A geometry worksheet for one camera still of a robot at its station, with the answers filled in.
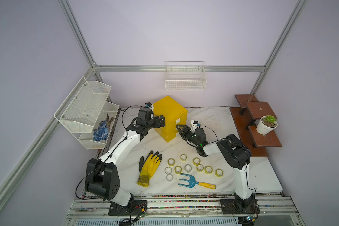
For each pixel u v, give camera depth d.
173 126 0.89
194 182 0.82
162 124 0.77
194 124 0.91
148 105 0.75
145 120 0.64
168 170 0.86
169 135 0.95
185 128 0.87
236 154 0.56
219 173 0.86
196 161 0.91
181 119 0.91
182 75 0.94
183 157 0.93
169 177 0.84
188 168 0.87
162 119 0.77
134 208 0.73
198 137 0.78
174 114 0.87
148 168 0.86
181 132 0.88
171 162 0.91
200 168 0.87
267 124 0.80
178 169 0.87
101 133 0.88
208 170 0.86
